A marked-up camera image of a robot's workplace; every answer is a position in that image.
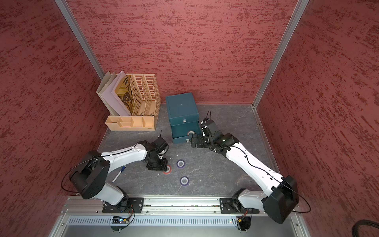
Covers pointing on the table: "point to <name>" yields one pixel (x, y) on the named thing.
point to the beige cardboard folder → (108, 79)
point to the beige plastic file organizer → (145, 91)
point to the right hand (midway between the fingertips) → (198, 143)
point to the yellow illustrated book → (125, 94)
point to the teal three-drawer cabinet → (184, 116)
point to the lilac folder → (107, 94)
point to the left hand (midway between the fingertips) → (161, 172)
